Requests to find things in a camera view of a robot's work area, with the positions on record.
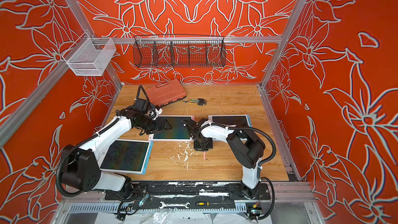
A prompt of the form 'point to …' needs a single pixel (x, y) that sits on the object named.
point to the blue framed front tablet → (128, 156)
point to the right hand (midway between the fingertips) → (200, 149)
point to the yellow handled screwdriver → (207, 203)
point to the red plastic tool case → (166, 93)
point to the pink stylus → (204, 155)
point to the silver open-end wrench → (163, 205)
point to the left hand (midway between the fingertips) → (166, 127)
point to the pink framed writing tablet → (179, 131)
